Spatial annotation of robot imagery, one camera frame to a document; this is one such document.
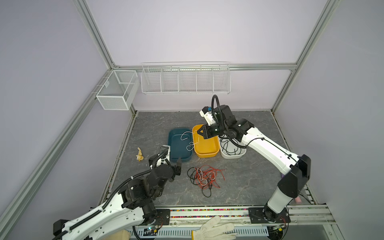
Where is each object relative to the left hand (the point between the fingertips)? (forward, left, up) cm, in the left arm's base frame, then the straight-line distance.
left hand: (171, 158), depth 70 cm
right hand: (+12, -14, +3) cm, 18 cm away
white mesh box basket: (+52, +38, +2) cm, 64 cm away
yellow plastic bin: (+16, -20, -21) cm, 33 cm away
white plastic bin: (+8, -30, -17) cm, 35 cm away
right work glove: (-28, -16, -22) cm, 39 cm away
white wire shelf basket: (+55, -8, +7) cm, 56 cm away
